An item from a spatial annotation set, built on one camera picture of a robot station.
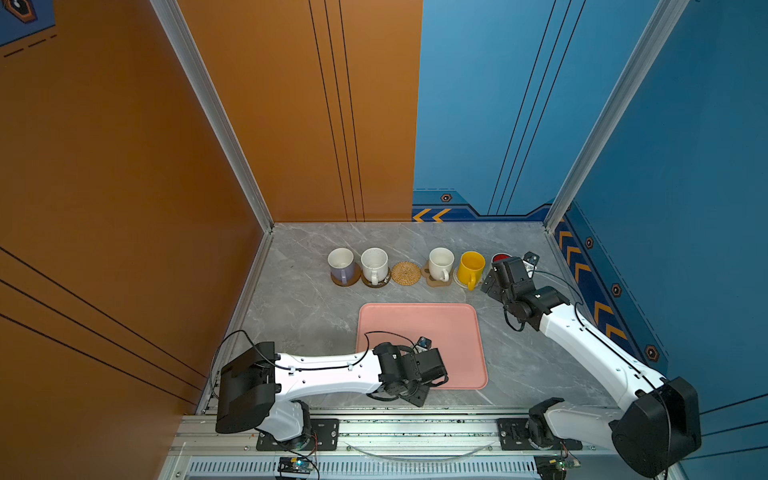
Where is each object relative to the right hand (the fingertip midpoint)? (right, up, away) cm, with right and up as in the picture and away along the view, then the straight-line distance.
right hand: (498, 286), depth 84 cm
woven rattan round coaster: (-25, +2, +21) cm, 33 cm away
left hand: (-22, -26, -9) cm, 35 cm away
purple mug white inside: (-47, +5, +18) cm, 51 cm away
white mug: (-36, +6, +18) cm, 41 cm away
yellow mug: (-4, +4, +12) cm, 14 cm away
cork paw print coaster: (-15, -1, +19) cm, 24 cm away
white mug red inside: (+7, +8, +17) cm, 20 cm away
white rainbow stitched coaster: (-8, 0, +19) cm, 20 cm away
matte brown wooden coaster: (-43, +2, +18) cm, 47 cm away
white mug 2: (-14, +7, +18) cm, 24 cm away
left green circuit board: (-53, -42, -13) cm, 69 cm away
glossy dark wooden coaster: (-34, -1, +15) cm, 38 cm away
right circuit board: (+8, -41, -14) cm, 44 cm away
